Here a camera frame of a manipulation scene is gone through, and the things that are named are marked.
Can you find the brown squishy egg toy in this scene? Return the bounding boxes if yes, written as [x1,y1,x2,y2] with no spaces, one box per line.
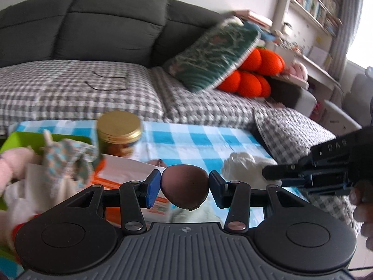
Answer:
[161,164,209,211]

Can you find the blue patterned fabric pouch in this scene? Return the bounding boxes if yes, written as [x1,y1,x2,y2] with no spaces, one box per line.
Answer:
[42,129,98,199]

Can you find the pink plush toy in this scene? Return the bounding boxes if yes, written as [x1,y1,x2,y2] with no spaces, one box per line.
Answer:
[0,147,38,194]

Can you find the person right hand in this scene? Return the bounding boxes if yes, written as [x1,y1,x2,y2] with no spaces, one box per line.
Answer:
[349,183,373,251]

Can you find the orange white tissue pack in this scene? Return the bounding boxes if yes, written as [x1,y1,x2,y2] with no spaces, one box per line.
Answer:
[91,155,171,226]

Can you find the grey checkered cushion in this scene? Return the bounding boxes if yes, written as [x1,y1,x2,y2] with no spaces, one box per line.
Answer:
[253,108,362,234]

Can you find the gold lid snack jar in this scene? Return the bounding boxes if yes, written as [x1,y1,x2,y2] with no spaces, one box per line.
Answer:
[96,110,142,158]

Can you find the orange red plush cushion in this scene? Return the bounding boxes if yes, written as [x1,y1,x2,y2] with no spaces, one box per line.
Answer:
[217,48,285,98]

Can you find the pink plush on desk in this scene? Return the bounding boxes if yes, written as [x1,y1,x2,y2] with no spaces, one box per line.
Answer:
[283,61,308,81]

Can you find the green plastic storage box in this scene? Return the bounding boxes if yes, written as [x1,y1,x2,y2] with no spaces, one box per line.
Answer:
[1,129,98,263]

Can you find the black eyeglasses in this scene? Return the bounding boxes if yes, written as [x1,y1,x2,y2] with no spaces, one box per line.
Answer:
[84,71,129,92]

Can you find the green branch pattern pillow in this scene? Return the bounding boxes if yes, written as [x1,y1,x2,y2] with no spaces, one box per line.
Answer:
[163,17,260,93]

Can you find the grey checkered sofa cover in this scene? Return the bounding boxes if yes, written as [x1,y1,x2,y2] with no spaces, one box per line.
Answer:
[1,60,266,135]

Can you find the white bookshelf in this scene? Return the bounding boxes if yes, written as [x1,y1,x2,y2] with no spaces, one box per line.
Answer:
[272,0,350,80]

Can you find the dark grey sofa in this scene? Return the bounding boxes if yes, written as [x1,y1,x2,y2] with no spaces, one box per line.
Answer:
[0,0,319,117]

